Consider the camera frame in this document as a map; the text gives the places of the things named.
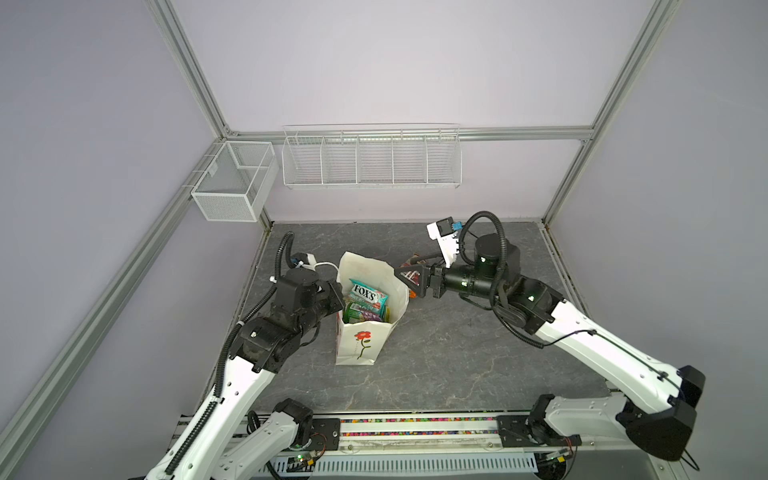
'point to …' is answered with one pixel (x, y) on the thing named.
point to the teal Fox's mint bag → (368, 296)
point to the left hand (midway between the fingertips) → (343, 290)
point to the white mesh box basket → (237, 181)
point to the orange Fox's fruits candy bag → (416, 259)
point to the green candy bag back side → (353, 313)
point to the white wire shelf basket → (421, 155)
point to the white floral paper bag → (360, 344)
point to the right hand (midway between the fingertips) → (402, 269)
